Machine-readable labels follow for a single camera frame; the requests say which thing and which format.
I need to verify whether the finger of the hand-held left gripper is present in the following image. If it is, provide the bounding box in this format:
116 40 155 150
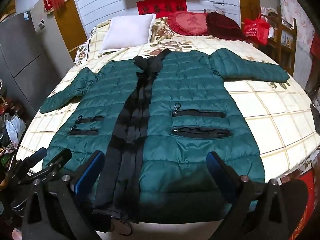
32 148 73 183
15 147 48 178

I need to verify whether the dark red cushion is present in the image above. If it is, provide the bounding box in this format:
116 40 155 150
205 12 252 43

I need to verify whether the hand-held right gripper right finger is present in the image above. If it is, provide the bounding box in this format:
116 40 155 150
206 151 283 240

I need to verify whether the white pillow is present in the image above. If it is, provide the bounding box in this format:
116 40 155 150
99 13 157 54

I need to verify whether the wooden chair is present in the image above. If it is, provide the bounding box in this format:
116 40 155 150
260 6 298 77

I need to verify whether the floral curtain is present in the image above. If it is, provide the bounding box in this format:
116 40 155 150
276 0 320 90

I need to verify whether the green puffer jacket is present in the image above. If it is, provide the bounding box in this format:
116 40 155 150
40 47 290 227

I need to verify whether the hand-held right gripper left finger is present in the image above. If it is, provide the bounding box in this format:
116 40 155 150
21 151 105 240

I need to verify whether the red patterned cloth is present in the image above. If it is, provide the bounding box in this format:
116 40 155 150
280 170 320 240

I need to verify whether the red heart-shaped pillow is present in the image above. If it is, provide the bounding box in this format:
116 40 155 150
167 11 209 36

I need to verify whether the black wall wire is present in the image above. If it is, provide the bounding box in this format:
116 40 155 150
185 0 240 7

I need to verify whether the grey wardrobe cabinet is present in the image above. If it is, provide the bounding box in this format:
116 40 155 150
0 0 73 115

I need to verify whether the white plastic bag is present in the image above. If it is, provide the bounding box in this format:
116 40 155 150
4 112 27 143

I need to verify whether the wooden door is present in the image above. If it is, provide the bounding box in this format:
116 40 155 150
54 0 88 60
236 0 262 25

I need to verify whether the bed with floral sheet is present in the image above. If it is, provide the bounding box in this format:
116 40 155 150
16 16 320 240

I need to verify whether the red plastic bag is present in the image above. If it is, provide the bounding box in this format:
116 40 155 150
244 15 270 46

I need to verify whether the red wall banner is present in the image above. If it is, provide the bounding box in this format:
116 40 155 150
136 0 186 15

